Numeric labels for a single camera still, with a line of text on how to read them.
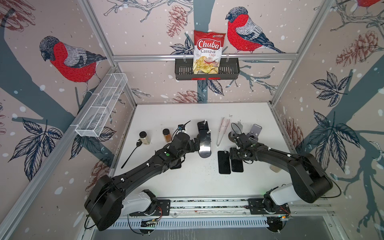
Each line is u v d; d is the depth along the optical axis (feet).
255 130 3.11
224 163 3.16
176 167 2.82
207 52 2.74
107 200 1.31
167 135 3.03
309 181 1.43
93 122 2.33
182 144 2.04
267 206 2.17
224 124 3.53
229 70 3.11
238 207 2.46
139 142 3.20
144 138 3.03
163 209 2.40
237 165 2.93
